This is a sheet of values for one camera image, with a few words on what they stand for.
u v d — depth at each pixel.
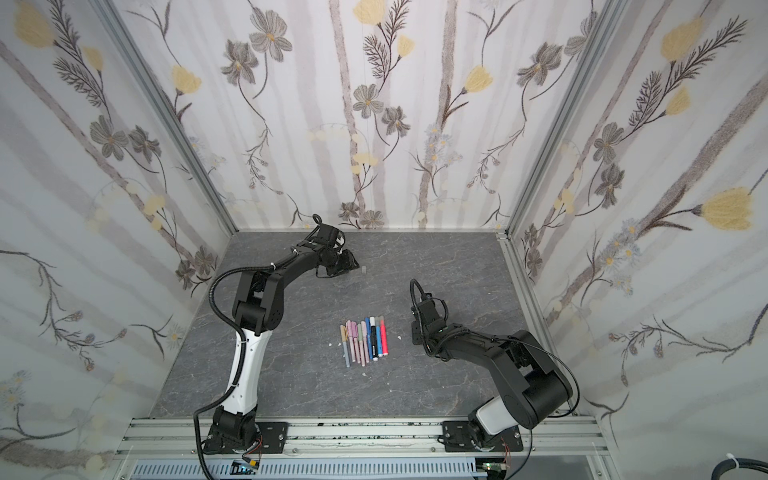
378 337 0.91
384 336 0.91
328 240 0.89
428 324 0.72
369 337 0.91
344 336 0.91
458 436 0.73
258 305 0.63
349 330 0.93
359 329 0.93
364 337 0.91
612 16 0.68
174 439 0.75
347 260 0.98
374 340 0.90
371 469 0.70
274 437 0.73
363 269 1.07
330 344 0.91
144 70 0.77
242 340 0.63
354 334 0.93
